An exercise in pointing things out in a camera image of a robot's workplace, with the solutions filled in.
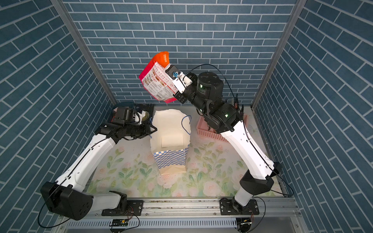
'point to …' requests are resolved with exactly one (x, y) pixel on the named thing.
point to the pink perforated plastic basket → (202, 128)
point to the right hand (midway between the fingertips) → (179, 74)
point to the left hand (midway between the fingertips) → (158, 129)
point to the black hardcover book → (145, 111)
